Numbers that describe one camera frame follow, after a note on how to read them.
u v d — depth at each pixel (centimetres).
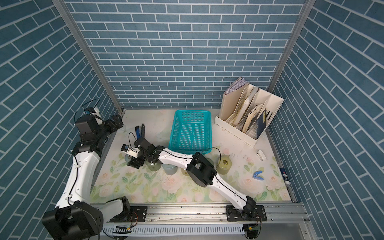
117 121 69
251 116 89
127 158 82
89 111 63
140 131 104
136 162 78
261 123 102
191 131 108
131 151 76
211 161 63
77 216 37
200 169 62
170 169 83
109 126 68
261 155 94
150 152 72
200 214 75
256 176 86
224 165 83
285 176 89
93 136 56
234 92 91
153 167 84
